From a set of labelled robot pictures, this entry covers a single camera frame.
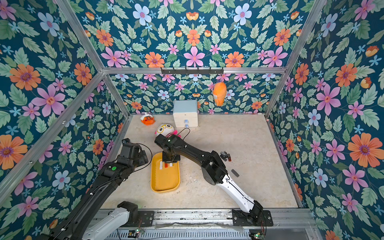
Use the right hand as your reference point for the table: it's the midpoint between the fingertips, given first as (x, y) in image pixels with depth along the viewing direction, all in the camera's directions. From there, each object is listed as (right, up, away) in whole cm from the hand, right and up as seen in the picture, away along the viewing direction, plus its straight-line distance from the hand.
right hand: (168, 161), depth 91 cm
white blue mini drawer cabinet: (+9, +31, +11) cm, 34 cm away
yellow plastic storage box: (0, -10, -4) cm, 11 cm away
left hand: (-12, +6, -12) cm, 18 cm away
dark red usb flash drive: (+39, +1, +5) cm, 39 cm away
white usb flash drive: (-5, -2, 0) cm, 5 cm away
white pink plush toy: (-4, +19, +11) cm, 22 cm away
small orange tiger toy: (-21, +27, +20) cm, 40 cm away
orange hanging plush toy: (+32, +44, +7) cm, 55 cm away
